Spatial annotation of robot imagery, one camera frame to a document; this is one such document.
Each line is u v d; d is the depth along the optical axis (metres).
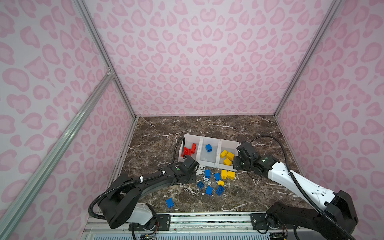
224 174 0.87
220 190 0.83
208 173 0.91
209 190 0.84
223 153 0.95
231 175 0.86
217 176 0.88
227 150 0.95
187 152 0.97
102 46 0.82
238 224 0.73
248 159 0.62
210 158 0.95
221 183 0.86
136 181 0.47
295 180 0.47
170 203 0.80
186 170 0.66
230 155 0.92
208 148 0.98
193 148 0.98
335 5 0.69
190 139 1.01
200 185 0.84
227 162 0.92
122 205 0.42
